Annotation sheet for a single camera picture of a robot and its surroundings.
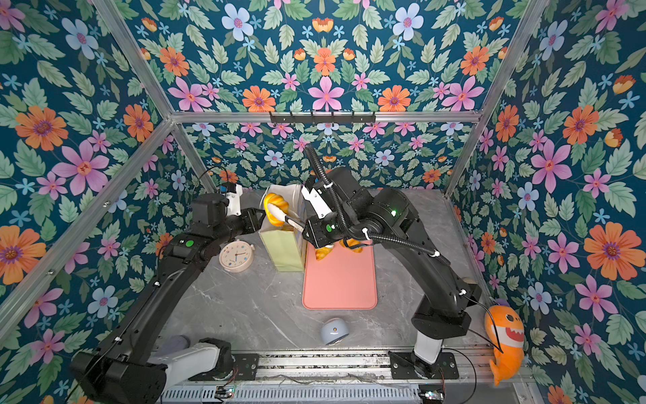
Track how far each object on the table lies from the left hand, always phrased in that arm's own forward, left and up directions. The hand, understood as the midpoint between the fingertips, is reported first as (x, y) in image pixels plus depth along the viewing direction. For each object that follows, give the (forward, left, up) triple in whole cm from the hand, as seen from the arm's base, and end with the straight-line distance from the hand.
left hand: (263, 206), depth 72 cm
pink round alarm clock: (+1, +18, -30) cm, 35 cm away
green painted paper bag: (-5, -4, -12) cm, 14 cm away
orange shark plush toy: (-32, -68, -22) cm, 79 cm away
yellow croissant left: (+1, -15, -30) cm, 33 cm away
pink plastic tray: (-9, -23, -34) cm, 42 cm away
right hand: (-14, -14, +7) cm, 21 cm away
